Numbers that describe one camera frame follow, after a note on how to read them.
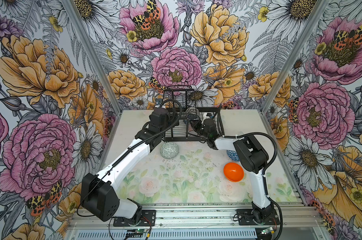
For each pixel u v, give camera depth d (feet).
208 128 2.64
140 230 2.34
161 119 1.93
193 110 3.79
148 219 2.40
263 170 1.89
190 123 3.15
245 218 2.43
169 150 3.19
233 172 2.80
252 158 1.87
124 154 1.58
